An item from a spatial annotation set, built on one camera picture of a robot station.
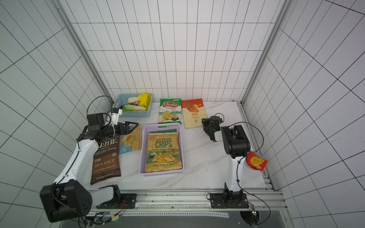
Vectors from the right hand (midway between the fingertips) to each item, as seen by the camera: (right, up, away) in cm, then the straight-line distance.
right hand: (196, 118), depth 105 cm
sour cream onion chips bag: (-22, -20, -18) cm, 35 cm away
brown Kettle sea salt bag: (-57, -26, -22) cm, 66 cm away
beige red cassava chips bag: (-1, +5, +6) cm, 8 cm away
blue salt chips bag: (-45, -16, -11) cm, 49 cm away
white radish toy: (-53, +16, +11) cm, 56 cm away
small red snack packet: (+31, -24, -24) cm, 46 cm away
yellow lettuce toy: (-40, +16, +5) cm, 44 cm away
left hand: (-40, -4, -25) cm, 47 cm away
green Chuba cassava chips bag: (-21, +6, +9) cm, 23 cm away
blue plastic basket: (-63, +16, +14) cm, 66 cm away
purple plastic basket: (-36, -7, -10) cm, 38 cm away
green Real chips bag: (-20, -8, -7) cm, 23 cm away
